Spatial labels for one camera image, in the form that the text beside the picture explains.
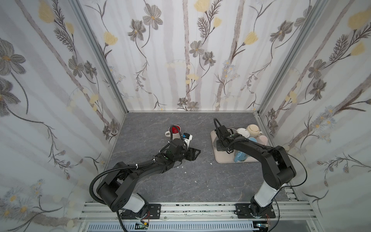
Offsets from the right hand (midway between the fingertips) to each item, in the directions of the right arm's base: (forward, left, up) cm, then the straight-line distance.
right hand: (219, 142), depth 94 cm
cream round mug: (+10, -25, +2) cm, 27 cm away
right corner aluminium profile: (+35, -38, -9) cm, 53 cm away
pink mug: (+1, -27, +4) cm, 27 cm away
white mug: (+8, -18, +2) cm, 19 cm away
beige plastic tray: (-8, -3, -6) cm, 10 cm away
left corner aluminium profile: (+35, +74, -9) cm, 82 cm away
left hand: (-8, +16, +6) cm, 19 cm away
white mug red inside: (+10, +30, -5) cm, 32 cm away
